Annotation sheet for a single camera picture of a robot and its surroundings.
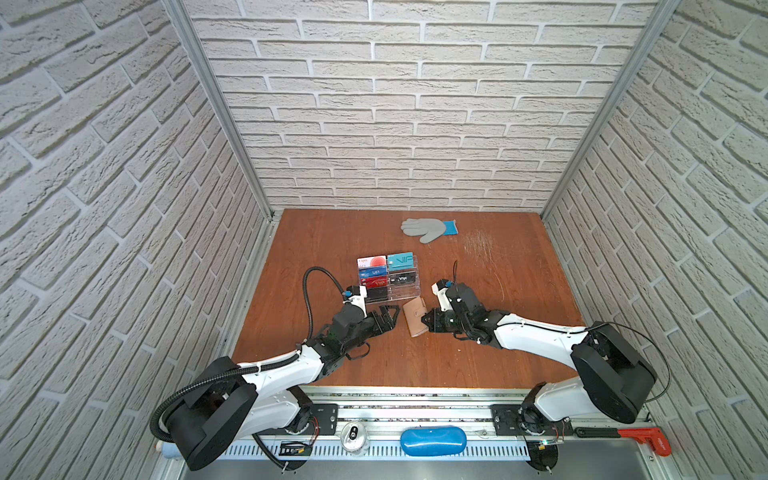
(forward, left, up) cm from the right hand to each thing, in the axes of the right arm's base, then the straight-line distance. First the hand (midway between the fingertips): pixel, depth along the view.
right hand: (421, 318), depth 86 cm
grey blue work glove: (+39, -10, -5) cm, 41 cm away
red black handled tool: (-33, -51, -4) cm, 61 cm away
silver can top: (-28, +19, +9) cm, 35 cm away
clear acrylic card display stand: (+12, +6, -4) cm, 14 cm away
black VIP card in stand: (+15, +4, 0) cm, 15 cm away
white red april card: (+19, +13, +4) cm, 24 cm away
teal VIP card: (+19, +4, +3) cm, 20 cm away
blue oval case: (-30, +2, -1) cm, 30 cm away
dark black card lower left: (+12, +13, -4) cm, 17 cm away
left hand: (+2, +8, +4) cm, 10 cm away
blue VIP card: (+17, +14, +2) cm, 22 cm away
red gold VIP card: (+14, +13, -1) cm, 19 cm away
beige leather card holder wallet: (+4, +1, -2) cm, 5 cm away
